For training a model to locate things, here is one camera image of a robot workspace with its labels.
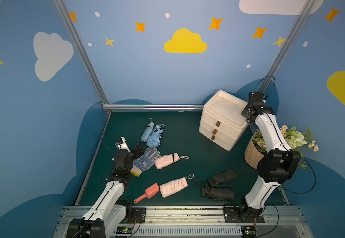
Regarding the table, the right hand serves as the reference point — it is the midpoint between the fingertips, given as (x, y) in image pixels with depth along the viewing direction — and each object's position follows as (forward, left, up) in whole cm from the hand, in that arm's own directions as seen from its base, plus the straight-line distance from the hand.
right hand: (250, 112), depth 88 cm
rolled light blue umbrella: (-3, +65, -21) cm, 68 cm away
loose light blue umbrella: (-12, +59, -20) cm, 63 cm away
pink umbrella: (-25, +51, -21) cm, 61 cm away
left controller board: (-61, +67, -26) cm, 94 cm away
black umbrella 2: (-42, +20, -21) cm, 51 cm away
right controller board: (-57, +5, -28) cm, 64 cm away
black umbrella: (-35, +20, -22) cm, 46 cm away
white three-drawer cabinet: (-6, +17, -3) cm, 19 cm away
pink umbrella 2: (-41, +46, -21) cm, 65 cm away
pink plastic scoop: (-44, +57, -22) cm, 75 cm away
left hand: (-21, +68, -8) cm, 72 cm away
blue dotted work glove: (-25, +64, -24) cm, 72 cm away
